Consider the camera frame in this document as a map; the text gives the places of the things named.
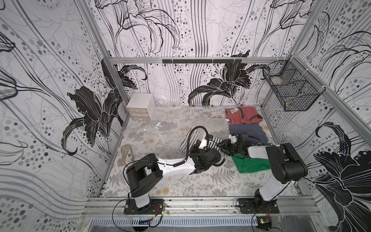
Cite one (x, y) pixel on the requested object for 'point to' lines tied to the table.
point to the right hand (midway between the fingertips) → (219, 145)
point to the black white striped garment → (192, 138)
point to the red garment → (242, 115)
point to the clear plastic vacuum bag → (161, 126)
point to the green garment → (247, 165)
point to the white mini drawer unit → (141, 106)
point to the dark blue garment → (254, 131)
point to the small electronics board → (264, 222)
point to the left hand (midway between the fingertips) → (197, 143)
